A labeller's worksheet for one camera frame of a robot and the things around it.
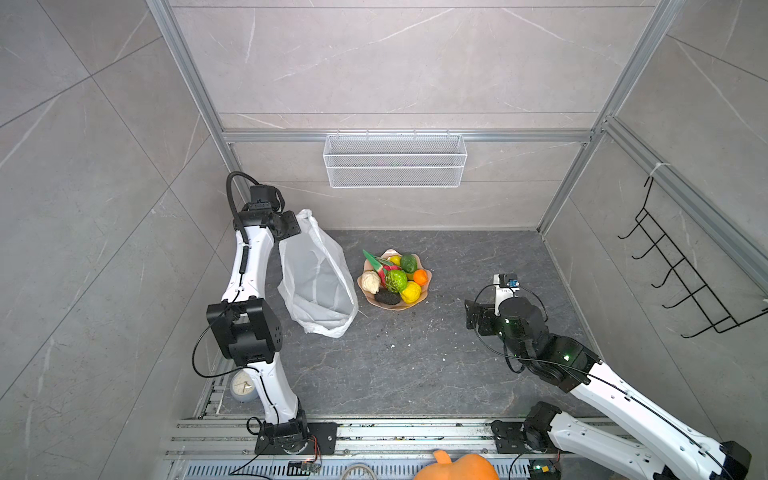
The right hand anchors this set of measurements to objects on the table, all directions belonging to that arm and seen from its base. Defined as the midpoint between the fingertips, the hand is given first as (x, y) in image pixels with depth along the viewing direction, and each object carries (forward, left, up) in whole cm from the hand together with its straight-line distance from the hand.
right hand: (485, 302), depth 73 cm
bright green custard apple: (+13, +22, -8) cm, 27 cm away
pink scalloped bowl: (+25, +14, -17) cm, 33 cm away
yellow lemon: (+12, +17, -15) cm, 26 cm away
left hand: (+27, +54, +3) cm, 60 cm away
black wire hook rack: (+2, -44, +10) cm, 45 cm away
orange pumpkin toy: (-33, +8, -15) cm, 37 cm away
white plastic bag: (+21, +50, -21) cm, 58 cm away
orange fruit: (+18, +14, -14) cm, 26 cm away
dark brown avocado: (+11, +25, -15) cm, 31 cm away
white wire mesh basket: (+52, +21, +8) cm, 57 cm away
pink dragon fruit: (+22, +27, -13) cm, 37 cm away
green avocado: (+23, +17, -12) cm, 31 cm away
